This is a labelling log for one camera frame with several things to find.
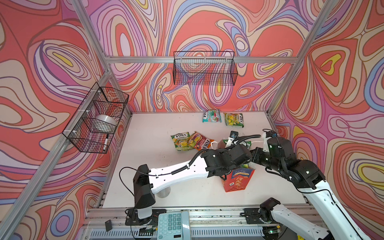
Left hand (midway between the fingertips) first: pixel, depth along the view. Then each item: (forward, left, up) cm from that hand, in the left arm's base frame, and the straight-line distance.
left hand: (238, 152), depth 69 cm
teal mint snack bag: (+44, +6, -22) cm, 50 cm away
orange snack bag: (+20, +17, -21) cm, 34 cm away
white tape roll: (+11, +64, +8) cm, 66 cm away
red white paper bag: (-9, 0, -10) cm, 13 cm away
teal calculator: (-27, +31, -22) cm, 46 cm away
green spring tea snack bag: (+21, +28, -21) cm, 41 cm away
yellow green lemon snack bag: (+40, -10, -21) cm, 47 cm away
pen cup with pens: (-12, +37, -20) cm, 43 cm away
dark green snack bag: (+4, -5, +2) cm, 7 cm away
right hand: (-1, -5, 0) cm, 6 cm away
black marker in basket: (+3, +64, +1) cm, 64 cm away
